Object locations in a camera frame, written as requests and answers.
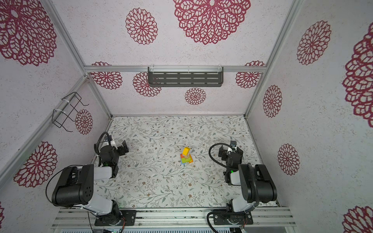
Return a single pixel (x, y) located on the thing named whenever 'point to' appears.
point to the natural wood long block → (187, 156)
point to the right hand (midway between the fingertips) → (231, 145)
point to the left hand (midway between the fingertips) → (118, 145)
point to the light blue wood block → (182, 163)
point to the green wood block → (185, 160)
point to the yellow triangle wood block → (186, 151)
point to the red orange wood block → (181, 156)
